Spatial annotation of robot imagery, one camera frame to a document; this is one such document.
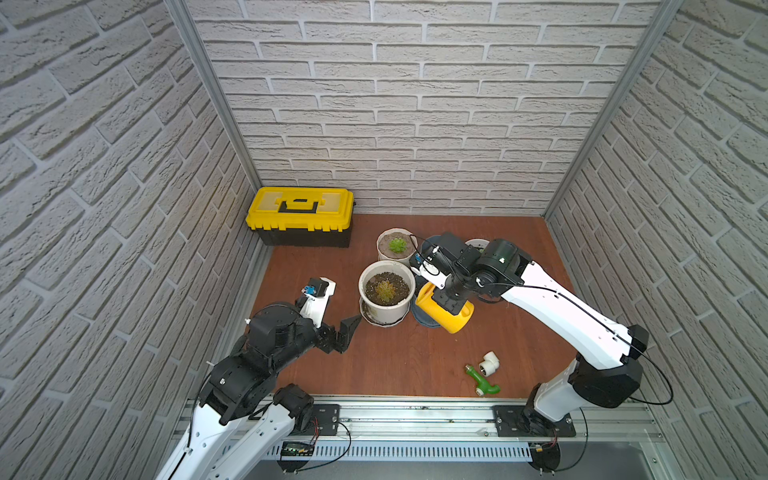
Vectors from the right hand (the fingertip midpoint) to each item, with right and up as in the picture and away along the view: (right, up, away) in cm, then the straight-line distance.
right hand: (448, 290), depth 70 cm
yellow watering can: (+1, -8, +1) cm, 8 cm away
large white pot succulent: (-16, -3, +16) cm, 22 cm away
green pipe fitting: (+11, -27, +8) cm, 31 cm away
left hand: (-25, -2, -4) cm, 25 cm away
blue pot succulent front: (-6, -7, +2) cm, 9 cm away
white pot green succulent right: (+16, +11, +30) cm, 36 cm away
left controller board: (-38, -42, +3) cm, 56 cm away
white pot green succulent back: (-12, +11, +25) cm, 30 cm away
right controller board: (+23, -40, 0) cm, 46 cm away
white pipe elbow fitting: (+14, -23, +11) cm, 29 cm away
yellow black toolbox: (-44, +20, +28) cm, 56 cm away
